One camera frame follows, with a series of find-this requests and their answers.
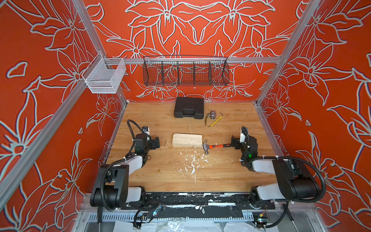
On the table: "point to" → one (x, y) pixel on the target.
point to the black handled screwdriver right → (291, 218)
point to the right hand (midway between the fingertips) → (241, 134)
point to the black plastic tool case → (189, 107)
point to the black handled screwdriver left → (99, 215)
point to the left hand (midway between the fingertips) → (151, 136)
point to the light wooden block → (187, 140)
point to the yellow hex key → (216, 121)
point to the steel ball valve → (212, 115)
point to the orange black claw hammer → (206, 147)
